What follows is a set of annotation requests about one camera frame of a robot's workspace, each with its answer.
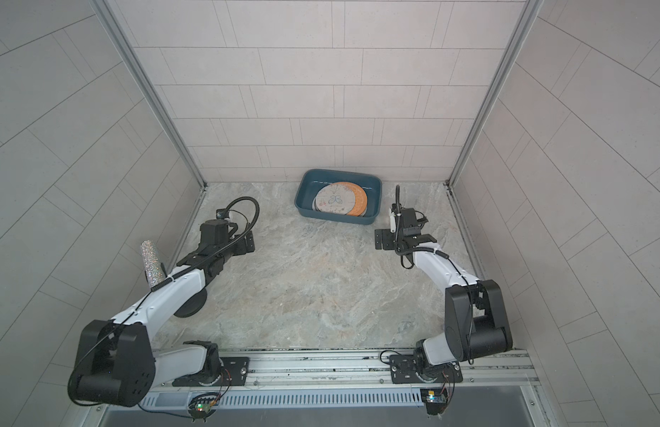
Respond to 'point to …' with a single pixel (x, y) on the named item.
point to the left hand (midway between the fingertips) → (244, 232)
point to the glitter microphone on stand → (154, 269)
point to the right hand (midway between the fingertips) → (388, 233)
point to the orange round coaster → (360, 201)
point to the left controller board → (203, 405)
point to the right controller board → (435, 398)
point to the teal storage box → (312, 181)
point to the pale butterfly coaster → (335, 198)
